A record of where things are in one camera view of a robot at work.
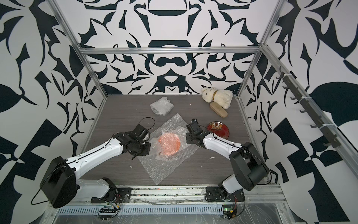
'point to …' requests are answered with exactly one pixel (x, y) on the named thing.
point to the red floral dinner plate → (219, 129)
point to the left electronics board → (107, 213)
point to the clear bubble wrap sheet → (158, 165)
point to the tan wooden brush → (219, 110)
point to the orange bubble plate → (169, 143)
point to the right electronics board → (229, 211)
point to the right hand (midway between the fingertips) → (190, 135)
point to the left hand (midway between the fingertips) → (148, 149)
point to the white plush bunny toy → (223, 97)
